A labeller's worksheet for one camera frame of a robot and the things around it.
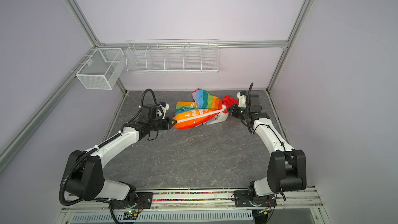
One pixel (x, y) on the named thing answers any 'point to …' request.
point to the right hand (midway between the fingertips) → (228, 109)
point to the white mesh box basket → (102, 69)
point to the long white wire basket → (175, 56)
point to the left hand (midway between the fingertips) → (176, 123)
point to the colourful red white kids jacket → (206, 109)
